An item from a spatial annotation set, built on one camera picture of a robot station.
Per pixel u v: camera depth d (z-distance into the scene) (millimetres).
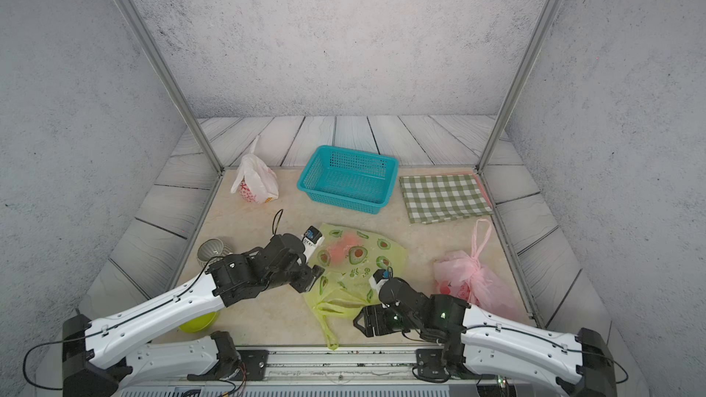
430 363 728
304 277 644
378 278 691
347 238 869
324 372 726
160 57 870
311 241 639
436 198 1100
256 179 1016
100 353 392
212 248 937
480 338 483
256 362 730
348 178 1183
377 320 623
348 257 833
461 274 752
